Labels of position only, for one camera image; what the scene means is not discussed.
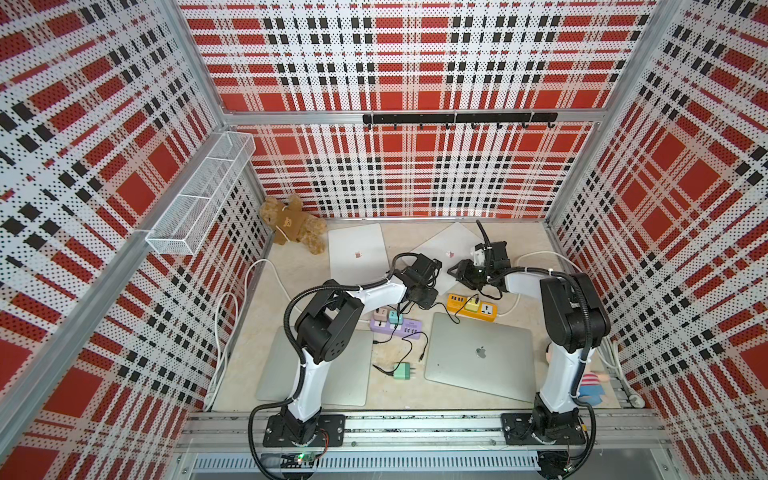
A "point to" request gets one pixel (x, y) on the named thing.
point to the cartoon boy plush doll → (591, 390)
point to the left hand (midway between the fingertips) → (431, 294)
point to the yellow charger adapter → (472, 306)
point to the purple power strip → (408, 328)
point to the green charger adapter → (403, 371)
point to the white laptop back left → (358, 256)
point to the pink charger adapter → (380, 314)
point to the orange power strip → (456, 305)
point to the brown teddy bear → (291, 223)
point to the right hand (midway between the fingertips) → (454, 271)
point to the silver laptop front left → (348, 381)
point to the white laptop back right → (450, 245)
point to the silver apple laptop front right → (481, 355)
